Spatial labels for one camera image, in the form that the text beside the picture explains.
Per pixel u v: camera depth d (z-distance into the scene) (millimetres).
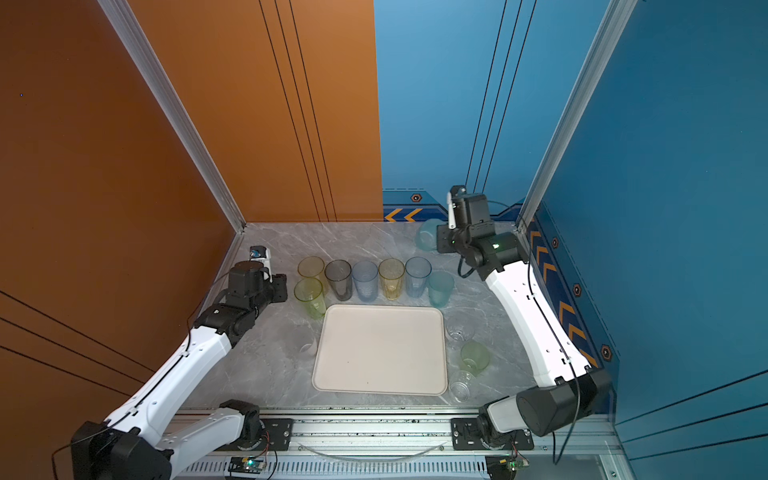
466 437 725
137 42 736
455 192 621
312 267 937
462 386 808
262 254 705
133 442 391
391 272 892
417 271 939
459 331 899
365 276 936
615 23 708
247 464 710
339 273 894
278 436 731
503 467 705
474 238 521
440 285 892
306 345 873
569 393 379
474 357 831
